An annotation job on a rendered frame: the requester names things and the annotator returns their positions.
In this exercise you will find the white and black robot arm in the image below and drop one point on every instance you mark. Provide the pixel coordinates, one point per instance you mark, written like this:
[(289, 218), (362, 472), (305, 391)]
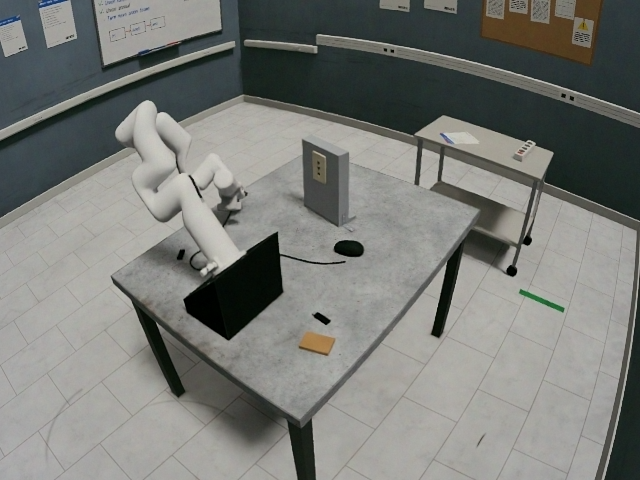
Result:
[(182, 192)]

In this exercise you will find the tan flat rectangular block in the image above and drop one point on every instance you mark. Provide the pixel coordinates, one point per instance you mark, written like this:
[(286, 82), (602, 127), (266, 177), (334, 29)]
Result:
[(317, 343)]

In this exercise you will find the beige wall plate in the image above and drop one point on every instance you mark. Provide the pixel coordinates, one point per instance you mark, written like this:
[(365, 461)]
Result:
[(321, 176)]

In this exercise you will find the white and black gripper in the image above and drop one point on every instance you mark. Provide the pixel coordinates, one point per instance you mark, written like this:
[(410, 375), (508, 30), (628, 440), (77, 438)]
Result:
[(240, 194)]

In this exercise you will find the black computer mouse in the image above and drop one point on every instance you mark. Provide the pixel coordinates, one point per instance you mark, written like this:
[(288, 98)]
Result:
[(349, 248)]

